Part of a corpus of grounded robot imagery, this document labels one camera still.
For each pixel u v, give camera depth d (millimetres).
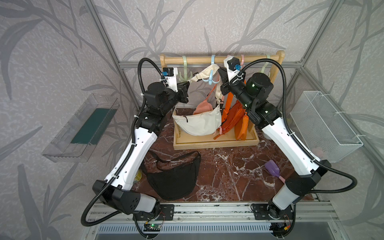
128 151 423
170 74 523
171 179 845
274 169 869
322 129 620
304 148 424
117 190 381
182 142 981
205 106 1025
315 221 726
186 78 690
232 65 463
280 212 625
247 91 451
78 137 652
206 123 880
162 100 477
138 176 819
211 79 601
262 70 1575
